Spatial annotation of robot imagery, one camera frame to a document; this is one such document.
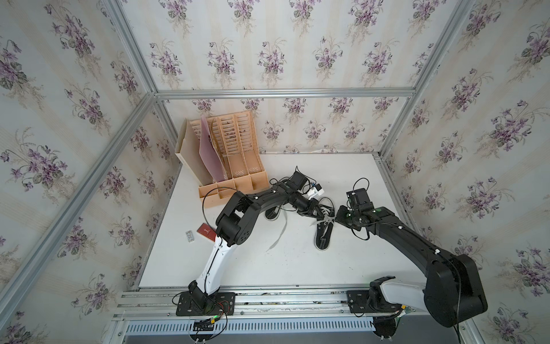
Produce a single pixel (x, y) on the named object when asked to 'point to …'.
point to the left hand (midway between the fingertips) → (323, 218)
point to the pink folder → (209, 153)
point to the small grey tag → (190, 236)
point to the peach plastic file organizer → (235, 136)
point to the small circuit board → (205, 325)
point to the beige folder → (187, 150)
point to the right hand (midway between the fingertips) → (339, 217)
